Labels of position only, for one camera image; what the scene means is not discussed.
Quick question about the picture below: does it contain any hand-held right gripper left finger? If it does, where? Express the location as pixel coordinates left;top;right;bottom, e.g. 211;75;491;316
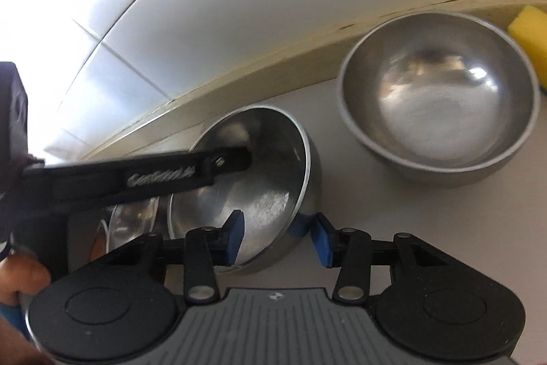
92;209;245;303

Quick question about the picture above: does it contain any person's left hand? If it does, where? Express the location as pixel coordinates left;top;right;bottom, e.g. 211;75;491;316
0;251;52;299

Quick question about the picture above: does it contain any yellow sponge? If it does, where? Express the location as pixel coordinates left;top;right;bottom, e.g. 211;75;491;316
508;5;547;92

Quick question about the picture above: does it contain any stainless steel bowl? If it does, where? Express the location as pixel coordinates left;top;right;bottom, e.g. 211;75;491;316
92;196;172;259
337;11;541;188
168;105;322;275

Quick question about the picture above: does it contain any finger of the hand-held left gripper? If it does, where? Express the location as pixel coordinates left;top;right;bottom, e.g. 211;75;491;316
206;146;253;183

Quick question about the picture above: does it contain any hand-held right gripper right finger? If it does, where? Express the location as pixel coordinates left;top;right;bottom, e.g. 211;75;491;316
310;212;462;303

